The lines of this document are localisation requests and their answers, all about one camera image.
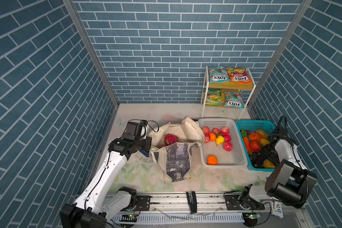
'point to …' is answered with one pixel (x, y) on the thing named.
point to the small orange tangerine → (212, 137)
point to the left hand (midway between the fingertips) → (149, 140)
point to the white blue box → (277, 210)
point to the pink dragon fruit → (169, 139)
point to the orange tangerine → (212, 160)
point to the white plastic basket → (222, 147)
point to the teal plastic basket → (254, 135)
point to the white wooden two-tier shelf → (230, 85)
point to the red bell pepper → (254, 146)
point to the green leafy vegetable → (243, 133)
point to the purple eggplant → (257, 160)
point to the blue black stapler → (143, 152)
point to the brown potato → (263, 134)
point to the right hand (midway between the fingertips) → (269, 156)
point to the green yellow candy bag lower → (214, 97)
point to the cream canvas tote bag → (171, 147)
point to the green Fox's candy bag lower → (233, 99)
